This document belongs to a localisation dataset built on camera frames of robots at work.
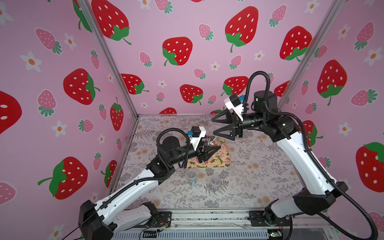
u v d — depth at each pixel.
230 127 0.48
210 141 0.60
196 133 0.50
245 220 0.75
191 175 0.96
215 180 0.90
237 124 0.48
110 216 0.40
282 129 0.43
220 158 0.96
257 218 0.73
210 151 0.55
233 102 0.47
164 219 0.74
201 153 0.53
